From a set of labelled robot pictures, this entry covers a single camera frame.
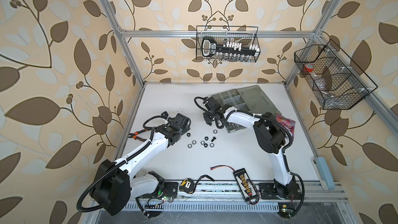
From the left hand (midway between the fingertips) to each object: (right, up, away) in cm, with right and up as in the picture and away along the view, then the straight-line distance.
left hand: (181, 127), depth 85 cm
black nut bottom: (+14, -11, +4) cm, 18 cm away
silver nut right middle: (+19, -4, +9) cm, 22 cm away
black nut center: (+14, -8, +8) cm, 18 cm away
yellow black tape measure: (+4, -26, -11) cm, 29 cm away
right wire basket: (+77, +24, -9) cm, 81 cm away
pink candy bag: (+65, 0, +9) cm, 65 cm away
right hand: (+15, +5, +13) cm, 21 cm away
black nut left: (+3, -6, +9) cm, 11 cm away
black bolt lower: (+19, -8, +7) cm, 21 cm away
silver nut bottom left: (+4, -12, +4) cm, 13 cm away
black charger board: (+33, -27, -10) cm, 44 cm away
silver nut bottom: (+6, -10, +6) cm, 13 cm away
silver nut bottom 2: (+12, -10, +6) cm, 17 cm away
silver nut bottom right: (+17, -11, +4) cm, 21 cm away
